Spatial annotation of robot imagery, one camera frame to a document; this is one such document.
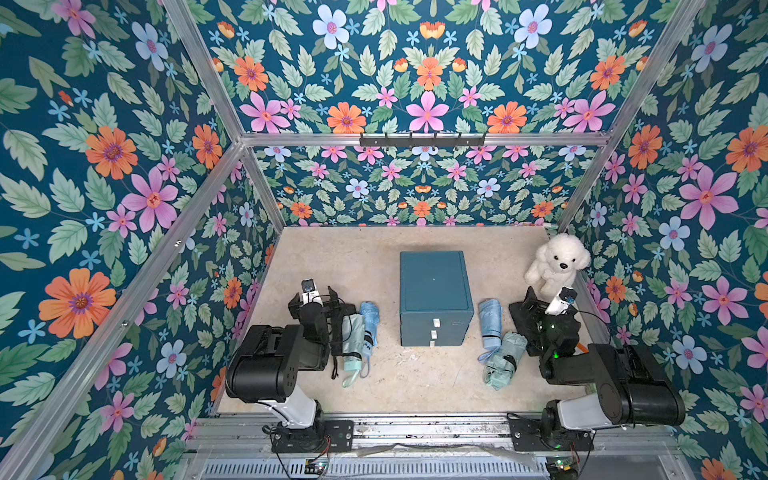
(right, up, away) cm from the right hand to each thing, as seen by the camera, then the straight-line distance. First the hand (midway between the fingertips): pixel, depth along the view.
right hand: (548, 290), depth 87 cm
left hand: (-71, 0, +4) cm, 71 cm away
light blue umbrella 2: (-16, -8, +4) cm, 18 cm away
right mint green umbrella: (-16, -20, -7) cm, 26 cm away
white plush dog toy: (+4, +8, +2) cm, 9 cm away
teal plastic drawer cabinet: (-35, -1, -12) cm, 37 cm away
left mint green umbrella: (-57, -12, -4) cm, 59 cm away
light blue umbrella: (-53, -8, +5) cm, 54 cm away
